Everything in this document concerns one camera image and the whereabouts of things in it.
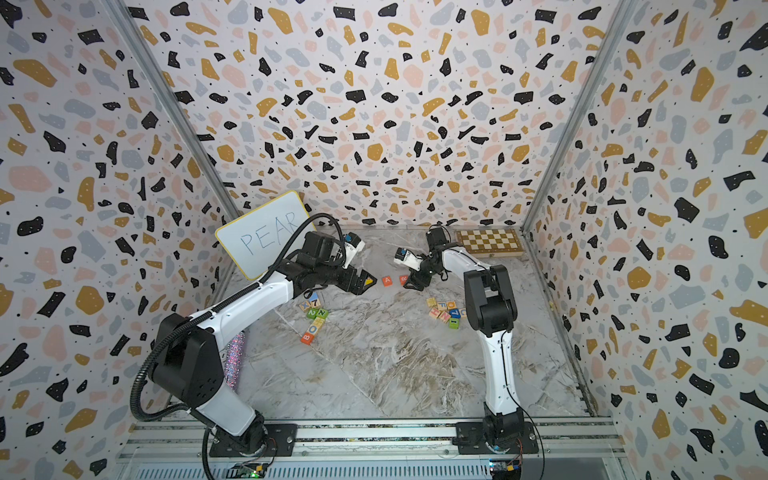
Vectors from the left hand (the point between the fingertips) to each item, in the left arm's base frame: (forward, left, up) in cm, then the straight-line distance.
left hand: (368, 273), depth 85 cm
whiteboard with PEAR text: (+18, +40, -5) cm, 44 cm away
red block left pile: (-11, +19, -17) cm, 28 cm away
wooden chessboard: (+25, -41, -16) cm, 50 cm away
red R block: (+10, -10, -18) cm, 23 cm away
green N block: (-4, +16, -16) cm, 23 cm away
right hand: (+12, -14, -17) cm, 25 cm away
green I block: (-7, -26, -17) cm, 32 cm away
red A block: (+9, -5, -17) cm, 20 cm away
